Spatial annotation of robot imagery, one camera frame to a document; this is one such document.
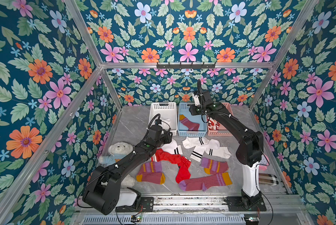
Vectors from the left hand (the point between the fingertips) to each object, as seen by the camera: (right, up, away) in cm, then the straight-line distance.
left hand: (171, 132), depth 86 cm
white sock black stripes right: (+14, -8, +13) cm, 21 cm away
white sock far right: (+29, -12, +8) cm, 32 cm away
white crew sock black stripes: (+17, -14, +7) cm, 24 cm away
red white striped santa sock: (+29, +5, +13) cm, 32 cm away
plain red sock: (+7, -20, +2) cm, 21 cm away
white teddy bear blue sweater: (-33, -10, -2) cm, 35 cm away
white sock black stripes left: (0, -11, +9) cm, 15 cm away
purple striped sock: (+14, +3, +19) cm, 24 cm away
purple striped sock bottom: (+20, -28, -6) cm, 35 cm away
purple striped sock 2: (-12, -24, -2) cm, 27 cm away
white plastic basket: (-6, +14, +29) cm, 33 cm away
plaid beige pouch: (+56, -26, -7) cm, 62 cm away
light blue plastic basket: (+8, +17, +29) cm, 35 cm away
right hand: (+16, +18, +6) cm, 24 cm away
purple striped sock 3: (+24, -21, 0) cm, 32 cm away
